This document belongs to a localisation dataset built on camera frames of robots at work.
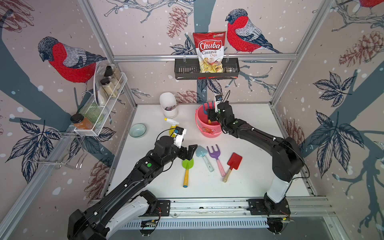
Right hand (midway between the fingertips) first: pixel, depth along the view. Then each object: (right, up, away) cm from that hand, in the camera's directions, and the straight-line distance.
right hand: (211, 107), depth 89 cm
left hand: (-11, -17, -16) cm, 26 cm away
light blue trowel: (-7, -28, +2) cm, 29 cm away
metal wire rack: (-60, -23, -26) cm, 69 cm away
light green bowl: (-50, -15, +12) cm, 54 cm away
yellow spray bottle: (-23, -11, +1) cm, 25 cm away
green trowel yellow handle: (-15, -35, -1) cm, 38 cm away
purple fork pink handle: (+4, -30, +3) cm, 30 cm away
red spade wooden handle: (+14, -33, +1) cm, 36 cm away
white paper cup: (-30, +7, +17) cm, 35 cm away
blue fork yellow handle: (-3, -2, +3) cm, 5 cm away
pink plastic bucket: (-1, -13, +1) cm, 13 cm away
